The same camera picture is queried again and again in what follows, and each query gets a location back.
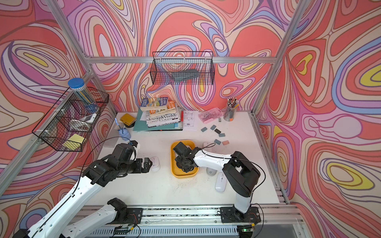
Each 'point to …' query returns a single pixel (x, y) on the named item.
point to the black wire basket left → (68, 124)
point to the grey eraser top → (213, 127)
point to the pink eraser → (225, 142)
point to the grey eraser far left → (204, 129)
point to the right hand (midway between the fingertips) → (179, 165)
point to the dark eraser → (218, 131)
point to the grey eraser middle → (222, 135)
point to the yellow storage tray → (176, 171)
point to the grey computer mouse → (211, 172)
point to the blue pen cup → (124, 133)
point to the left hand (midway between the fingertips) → (146, 163)
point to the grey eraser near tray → (217, 142)
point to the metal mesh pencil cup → (229, 113)
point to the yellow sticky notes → (74, 142)
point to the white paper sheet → (190, 120)
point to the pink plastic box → (208, 115)
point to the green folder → (141, 125)
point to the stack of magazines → (159, 112)
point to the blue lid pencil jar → (89, 103)
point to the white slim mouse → (221, 182)
